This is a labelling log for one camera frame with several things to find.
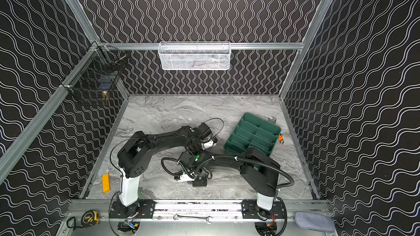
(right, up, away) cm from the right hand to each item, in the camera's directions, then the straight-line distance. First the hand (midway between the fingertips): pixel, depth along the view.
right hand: (200, 179), depth 84 cm
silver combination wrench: (-10, -12, -11) cm, 19 cm away
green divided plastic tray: (+30, +23, +12) cm, 40 cm away
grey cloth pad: (+50, -12, -14) cm, 53 cm away
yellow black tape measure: (-47, -11, -14) cm, 50 cm away
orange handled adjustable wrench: (+46, +30, +22) cm, 59 cm away
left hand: (+3, +10, +5) cm, 12 cm away
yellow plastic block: (-47, -1, -3) cm, 47 cm away
